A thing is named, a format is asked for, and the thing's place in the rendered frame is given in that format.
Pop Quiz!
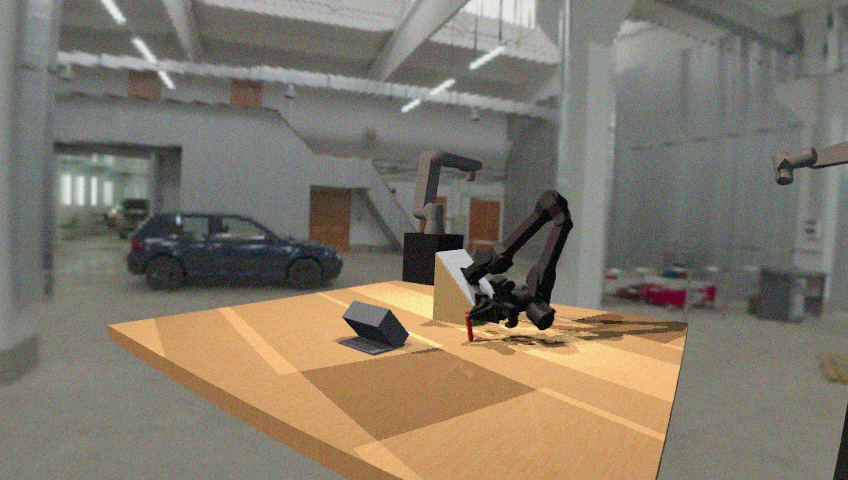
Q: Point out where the dark red peg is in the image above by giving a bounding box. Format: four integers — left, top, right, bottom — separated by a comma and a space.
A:
465, 312, 474, 341

